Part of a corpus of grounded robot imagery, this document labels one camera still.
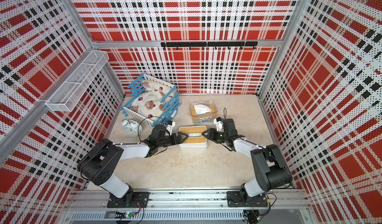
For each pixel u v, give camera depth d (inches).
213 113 39.5
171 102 40.3
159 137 28.5
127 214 27.2
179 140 31.6
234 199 28.7
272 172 17.4
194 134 35.5
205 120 40.0
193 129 35.7
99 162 18.1
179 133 32.0
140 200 28.9
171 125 33.6
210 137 31.6
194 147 35.4
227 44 34.8
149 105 40.6
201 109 39.9
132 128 35.6
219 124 33.6
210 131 32.1
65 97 27.2
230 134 28.3
